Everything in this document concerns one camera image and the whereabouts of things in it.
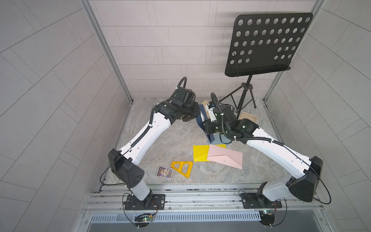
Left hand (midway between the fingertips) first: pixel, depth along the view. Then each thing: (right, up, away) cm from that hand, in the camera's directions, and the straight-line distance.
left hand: (205, 111), depth 73 cm
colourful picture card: (-21, -34, +6) cm, 41 cm away
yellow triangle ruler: (-13, -33, +9) cm, 37 cm away
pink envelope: (+14, -27, +11) cm, 32 cm away
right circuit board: (+30, -51, -5) cm, 59 cm away
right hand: (-1, -6, 0) cm, 7 cm away
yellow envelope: (-1, -26, +15) cm, 30 cm away
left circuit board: (-30, -52, -4) cm, 60 cm away
